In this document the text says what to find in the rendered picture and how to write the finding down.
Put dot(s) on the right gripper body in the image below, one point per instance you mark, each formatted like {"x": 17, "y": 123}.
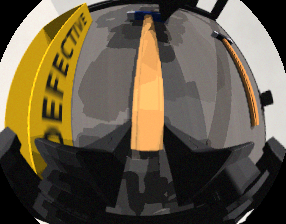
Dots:
{"x": 191, "y": 3}

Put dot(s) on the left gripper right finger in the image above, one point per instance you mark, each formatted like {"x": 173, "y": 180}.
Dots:
{"x": 193, "y": 164}

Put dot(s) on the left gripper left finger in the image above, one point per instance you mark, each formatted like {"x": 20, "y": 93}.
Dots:
{"x": 100, "y": 163}

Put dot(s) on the yellow bin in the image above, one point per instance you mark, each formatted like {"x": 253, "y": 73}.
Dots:
{"x": 50, "y": 105}

